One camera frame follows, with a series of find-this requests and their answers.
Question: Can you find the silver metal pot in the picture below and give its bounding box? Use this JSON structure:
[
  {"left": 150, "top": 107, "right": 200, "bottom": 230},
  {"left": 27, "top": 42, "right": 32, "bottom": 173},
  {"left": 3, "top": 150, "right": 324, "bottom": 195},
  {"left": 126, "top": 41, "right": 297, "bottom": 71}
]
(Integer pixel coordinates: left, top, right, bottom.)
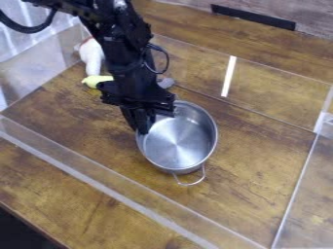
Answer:
[{"left": 135, "top": 100, "right": 218, "bottom": 187}]

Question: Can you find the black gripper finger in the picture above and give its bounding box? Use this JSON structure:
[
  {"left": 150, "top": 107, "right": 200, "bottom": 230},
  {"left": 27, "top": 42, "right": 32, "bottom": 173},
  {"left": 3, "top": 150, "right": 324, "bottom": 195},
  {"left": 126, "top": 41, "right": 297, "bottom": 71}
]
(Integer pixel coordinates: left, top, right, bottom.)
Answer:
[
  {"left": 134, "top": 109, "right": 157, "bottom": 134},
  {"left": 121, "top": 107, "right": 137, "bottom": 130}
]

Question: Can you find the black strip on table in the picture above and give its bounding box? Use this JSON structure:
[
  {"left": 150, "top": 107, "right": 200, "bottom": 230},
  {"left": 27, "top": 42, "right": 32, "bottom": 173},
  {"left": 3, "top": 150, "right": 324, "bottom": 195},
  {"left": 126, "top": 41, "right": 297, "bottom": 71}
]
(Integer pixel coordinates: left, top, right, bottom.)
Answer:
[{"left": 212, "top": 4, "right": 297, "bottom": 31}]

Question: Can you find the white red-capped mushroom toy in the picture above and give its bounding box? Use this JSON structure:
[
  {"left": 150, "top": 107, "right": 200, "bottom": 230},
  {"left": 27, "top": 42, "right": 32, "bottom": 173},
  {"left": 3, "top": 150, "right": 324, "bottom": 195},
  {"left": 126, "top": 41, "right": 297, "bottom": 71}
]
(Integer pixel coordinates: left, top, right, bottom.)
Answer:
[{"left": 77, "top": 37, "right": 105, "bottom": 76}]

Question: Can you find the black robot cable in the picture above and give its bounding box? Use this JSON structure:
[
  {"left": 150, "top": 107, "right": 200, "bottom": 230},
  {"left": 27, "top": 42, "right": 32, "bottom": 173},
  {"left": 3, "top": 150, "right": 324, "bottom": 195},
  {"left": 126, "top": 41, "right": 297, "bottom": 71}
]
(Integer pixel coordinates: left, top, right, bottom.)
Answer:
[{"left": 0, "top": 6, "right": 171, "bottom": 76}]

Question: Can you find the clear acrylic enclosure wall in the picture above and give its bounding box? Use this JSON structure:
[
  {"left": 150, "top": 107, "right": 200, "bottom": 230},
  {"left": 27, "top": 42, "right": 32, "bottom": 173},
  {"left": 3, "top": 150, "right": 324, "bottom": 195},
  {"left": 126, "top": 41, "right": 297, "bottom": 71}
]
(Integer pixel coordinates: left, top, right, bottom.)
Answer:
[{"left": 0, "top": 0, "right": 333, "bottom": 249}]

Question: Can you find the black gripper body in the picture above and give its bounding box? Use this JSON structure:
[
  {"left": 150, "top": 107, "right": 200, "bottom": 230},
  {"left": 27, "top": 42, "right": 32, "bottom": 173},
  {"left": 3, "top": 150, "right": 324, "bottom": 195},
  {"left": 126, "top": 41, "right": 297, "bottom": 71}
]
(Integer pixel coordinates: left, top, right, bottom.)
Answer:
[{"left": 97, "top": 61, "right": 176, "bottom": 118}]

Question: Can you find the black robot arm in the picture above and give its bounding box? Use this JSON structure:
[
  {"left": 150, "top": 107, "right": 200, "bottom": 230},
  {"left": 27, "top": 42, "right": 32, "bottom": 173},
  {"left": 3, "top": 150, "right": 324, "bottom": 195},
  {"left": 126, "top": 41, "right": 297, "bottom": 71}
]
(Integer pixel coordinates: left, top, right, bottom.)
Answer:
[{"left": 24, "top": 0, "right": 176, "bottom": 134}]

